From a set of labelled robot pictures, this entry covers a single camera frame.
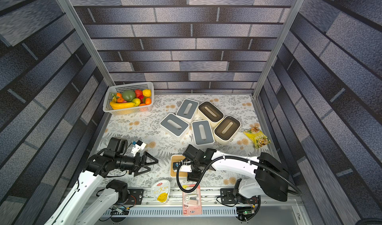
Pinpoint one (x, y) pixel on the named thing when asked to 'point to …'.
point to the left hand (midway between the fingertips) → (153, 165)
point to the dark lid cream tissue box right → (226, 129)
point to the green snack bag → (259, 139)
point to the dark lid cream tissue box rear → (207, 111)
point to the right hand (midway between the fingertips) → (188, 170)
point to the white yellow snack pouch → (160, 189)
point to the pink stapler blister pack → (192, 203)
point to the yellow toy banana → (114, 105)
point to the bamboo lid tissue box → (175, 158)
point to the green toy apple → (137, 101)
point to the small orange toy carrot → (120, 99)
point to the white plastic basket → (122, 87)
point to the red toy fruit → (139, 93)
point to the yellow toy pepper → (147, 92)
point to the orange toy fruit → (148, 101)
